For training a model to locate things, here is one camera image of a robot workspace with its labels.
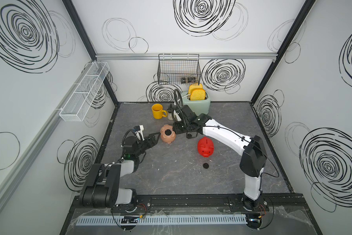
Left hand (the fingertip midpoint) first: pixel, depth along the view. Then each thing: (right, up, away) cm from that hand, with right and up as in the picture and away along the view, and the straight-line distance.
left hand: (157, 135), depth 86 cm
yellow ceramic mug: (-2, +14, +18) cm, 23 cm away
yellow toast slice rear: (+24, +32, +15) cm, 43 cm away
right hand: (+11, +5, -2) cm, 12 cm away
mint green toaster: (+27, +17, +13) cm, 35 cm away
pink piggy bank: (+6, 0, +5) cm, 8 cm away
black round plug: (+29, -18, +1) cm, 34 cm away
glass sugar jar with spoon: (+7, +16, +17) cm, 24 cm away
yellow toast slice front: (+25, +26, +13) cm, 38 cm away
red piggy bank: (+29, -7, -1) cm, 29 cm away
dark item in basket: (+20, +34, +3) cm, 40 cm away
